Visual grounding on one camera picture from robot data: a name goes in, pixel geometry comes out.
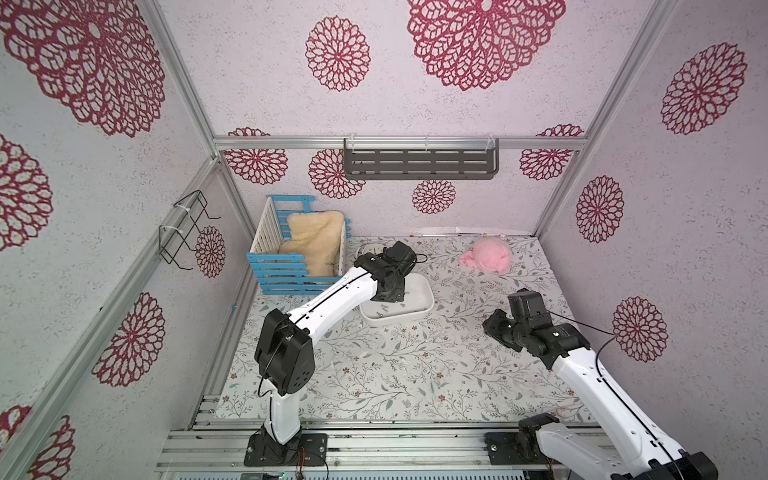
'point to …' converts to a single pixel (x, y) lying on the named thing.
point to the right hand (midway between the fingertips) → (489, 328)
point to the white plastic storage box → (419, 297)
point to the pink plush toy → (489, 253)
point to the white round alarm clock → (366, 248)
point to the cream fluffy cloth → (318, 236)
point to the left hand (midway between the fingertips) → (387, 293)
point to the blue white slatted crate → (285, 273)
